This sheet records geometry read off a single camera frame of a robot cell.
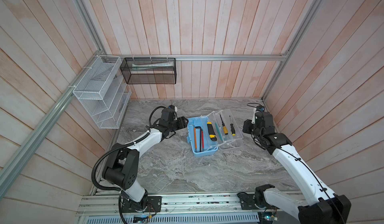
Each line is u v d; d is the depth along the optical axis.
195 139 0.98
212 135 0.90
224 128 0.89
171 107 0.82
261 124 0.59
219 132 0.88
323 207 0.38
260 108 0.67
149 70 1.04
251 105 0.61
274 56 0.95
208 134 0.92
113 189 0.47
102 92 0.67
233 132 0.87
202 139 0.98
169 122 0.72
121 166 0.45
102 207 0.75
